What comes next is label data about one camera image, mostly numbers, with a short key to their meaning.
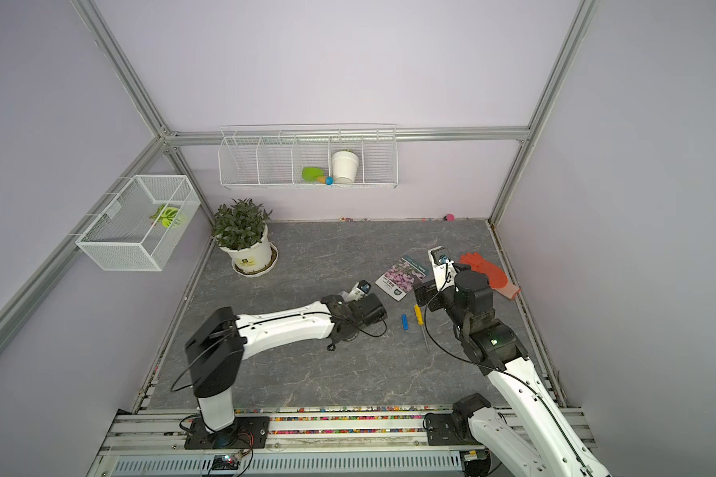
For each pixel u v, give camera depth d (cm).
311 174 100
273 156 99
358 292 77
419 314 94
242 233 92
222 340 51
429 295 63
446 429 74
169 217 81
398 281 102
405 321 93
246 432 73
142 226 83
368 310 66
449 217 124
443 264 59
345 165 92
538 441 42
